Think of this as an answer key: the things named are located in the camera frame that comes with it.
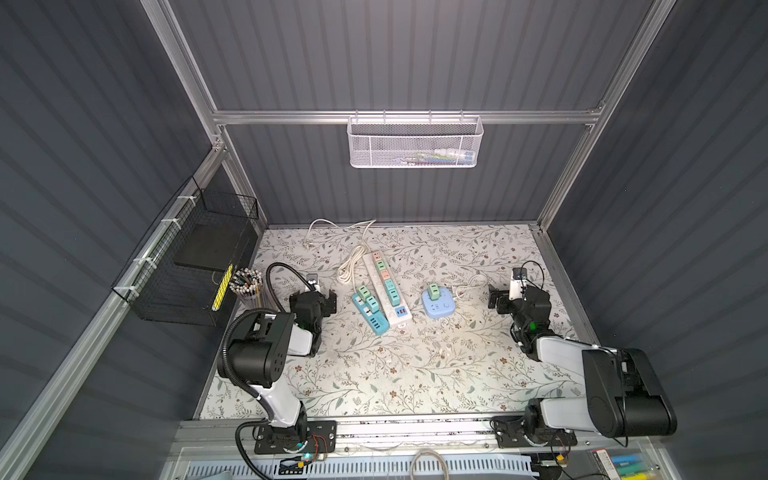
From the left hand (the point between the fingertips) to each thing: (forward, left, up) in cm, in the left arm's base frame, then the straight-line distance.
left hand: (312, 292), depth 96 cm
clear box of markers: (-50, -80, -4) cm, 94 cm away
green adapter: (+7, -23, +3) cm, 24 cm away
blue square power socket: (-7, -42, -1) cm, 42 cm away
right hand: (-6, -63, +6) cm, 63 cm away
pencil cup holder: (-5, +15, +13) cm, 21 cm away
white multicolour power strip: (-9, -27, -2) cm, 29 cm away
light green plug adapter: (-3, -17, +2) cm, 17 cm away
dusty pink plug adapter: (+3, -24, +3) cm, 25 cm away
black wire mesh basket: (-8, +27, +24) cm, 37 cm away
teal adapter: (-5, -26, +3) cm, 27 cm away
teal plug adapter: (-8, -20, +3) cm, 21 cm away
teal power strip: (-12, -21, -2) cm, 25 cm away
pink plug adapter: (+11, -21, +3) cm, 24 cm away
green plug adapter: (-4, -39, +3) cm, 40 cm away
